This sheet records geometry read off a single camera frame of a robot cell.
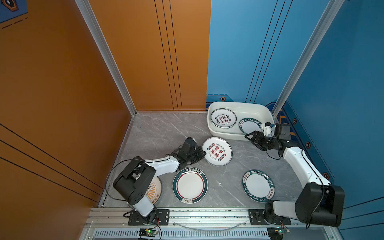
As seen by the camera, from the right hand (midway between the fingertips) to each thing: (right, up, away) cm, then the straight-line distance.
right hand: (247, 138), depth 83 cm
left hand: (-22, -8, +5) cm, 24 cm away
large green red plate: (-32, -26, -1) cm, 42 cm away
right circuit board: (+10, -43, -14) cm, 46 cm away
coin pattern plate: (-15, -9, +8) cm, 19 cm away
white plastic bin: (+9, +19, +34) cm, 40 cm away
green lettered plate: (+11, +8, +28) cm, 31 cm away
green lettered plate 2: (+6, -27, 0) cm, 27 cm away
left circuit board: (-52, -44, -13) cm, 69 cm away
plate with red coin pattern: (-8, +13, +29) cm, 33 cm away
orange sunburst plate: (-52, -29, -3) cm, 59 cm away
